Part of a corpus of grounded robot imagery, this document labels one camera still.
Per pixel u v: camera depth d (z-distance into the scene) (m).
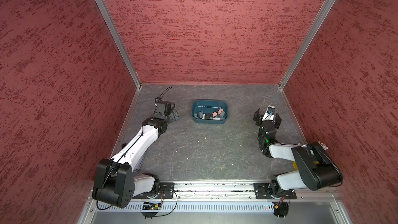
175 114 0.80
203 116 0.97
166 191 0.74
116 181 0.40
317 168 0.44
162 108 0.65
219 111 1.03
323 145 0.72
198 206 0.71
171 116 0.77
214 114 1.01
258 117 0.81
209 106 1.07
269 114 0.73
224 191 0.76
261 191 0.74
